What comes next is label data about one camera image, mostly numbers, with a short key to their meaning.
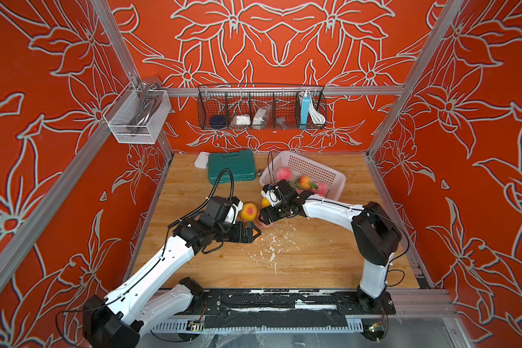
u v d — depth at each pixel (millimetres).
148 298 436
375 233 486
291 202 695
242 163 1134
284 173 1040
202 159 1144
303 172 1068
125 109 797
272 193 785
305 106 849
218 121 994
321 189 956
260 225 850
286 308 728
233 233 645
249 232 646
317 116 898
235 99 941
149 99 857
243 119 860
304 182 1000
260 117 907
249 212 898
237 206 696
